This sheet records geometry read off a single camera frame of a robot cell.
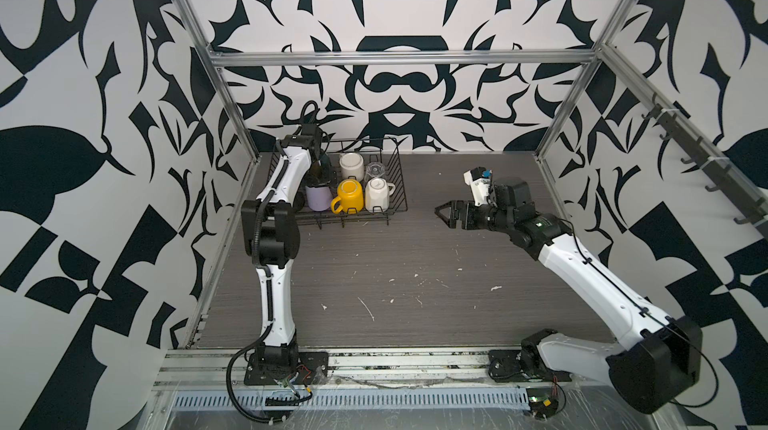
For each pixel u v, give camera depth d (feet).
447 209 2.32
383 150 4.04
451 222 2.25
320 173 2.90
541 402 2.34
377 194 3.08
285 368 2.21
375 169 3.36
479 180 2.28
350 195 3.10
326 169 3.38
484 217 2.17
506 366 2.44
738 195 1.79
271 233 1.85
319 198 3.14
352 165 3.35
